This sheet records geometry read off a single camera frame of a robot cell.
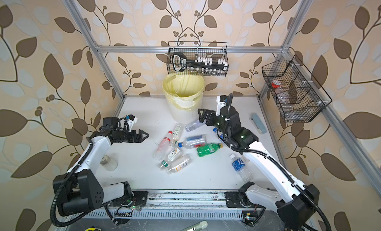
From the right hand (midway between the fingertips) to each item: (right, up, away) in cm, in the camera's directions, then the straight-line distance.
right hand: (205, 111), depth 72 cm
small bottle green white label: (-17, -13, +21) cm, 30 cm away
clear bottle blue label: (+11, -16, +19) cm, 27 cm away
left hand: (-38, -13, +11) cm, 41 cm away
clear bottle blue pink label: (-6, -19, +19) cm, 28 cm away
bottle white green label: (-18, -25, +12) cm, 33 cm away
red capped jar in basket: (+40, +15, +8) cm, 43 cm away
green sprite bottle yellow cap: (+1, -23, +15) cm, 27 cm away
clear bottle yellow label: (-13, -29, +9) cm, 33 cm away
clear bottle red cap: (-25, -22, +17) cm, 37 cm away
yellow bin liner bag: (-14, +14, +36) cm, 41 cm away
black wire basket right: (+47, +7, +1) cm, 48 cm away
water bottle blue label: (+19, -30, +8) cm, 36 cm away
